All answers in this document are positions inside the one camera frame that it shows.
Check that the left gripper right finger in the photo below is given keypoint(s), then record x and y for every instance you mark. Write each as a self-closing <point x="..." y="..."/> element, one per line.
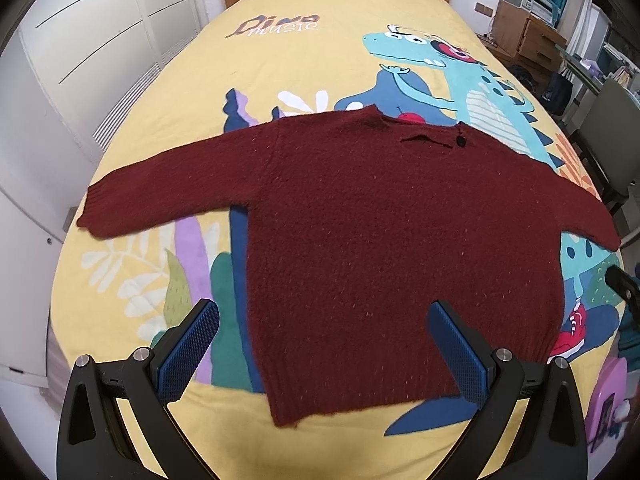
<point x="551" y="441"/>

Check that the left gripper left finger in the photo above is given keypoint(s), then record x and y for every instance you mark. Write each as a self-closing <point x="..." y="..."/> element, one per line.
<point x="93" y="441"/>

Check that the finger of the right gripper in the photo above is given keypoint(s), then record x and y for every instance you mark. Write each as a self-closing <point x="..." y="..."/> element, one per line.
<point x="625" y="286"/>

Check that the dark red knit sweater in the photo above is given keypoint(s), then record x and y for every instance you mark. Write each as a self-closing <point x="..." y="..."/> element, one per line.
<point x="357" y="222"/>

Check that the pink stool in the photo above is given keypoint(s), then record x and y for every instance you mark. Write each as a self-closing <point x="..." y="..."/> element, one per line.
<point x="607" y="395"/>

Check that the green grey chair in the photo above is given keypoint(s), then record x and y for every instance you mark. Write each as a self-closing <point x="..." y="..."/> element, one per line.
<point x="608" y="141"/>

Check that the dark shopping bag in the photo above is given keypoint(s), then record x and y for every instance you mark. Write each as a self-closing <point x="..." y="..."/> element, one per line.
<point x="556" y="96"/>

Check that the desk with clutter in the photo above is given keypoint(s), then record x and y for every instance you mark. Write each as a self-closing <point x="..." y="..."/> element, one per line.
<point x="610" y="64"/>

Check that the wooden drawer cabinet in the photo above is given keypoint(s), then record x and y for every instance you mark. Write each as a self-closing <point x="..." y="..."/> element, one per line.
<point x="520" y="33"/>

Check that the white wardrobe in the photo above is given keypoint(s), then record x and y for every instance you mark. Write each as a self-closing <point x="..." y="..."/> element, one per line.
<point x="70" y="72"/>

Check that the yellow dinosaur bed cover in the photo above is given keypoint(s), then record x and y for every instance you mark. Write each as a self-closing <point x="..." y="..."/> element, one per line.
<point x="264" y="59"/>

